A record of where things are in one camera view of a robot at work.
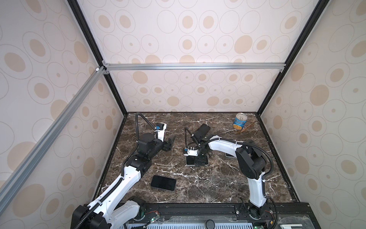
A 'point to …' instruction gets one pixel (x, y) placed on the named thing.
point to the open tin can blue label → (240, 121)
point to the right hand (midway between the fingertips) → (198, 157)
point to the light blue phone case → (189, 161)
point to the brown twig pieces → (246, 128)
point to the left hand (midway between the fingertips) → (173, 132)
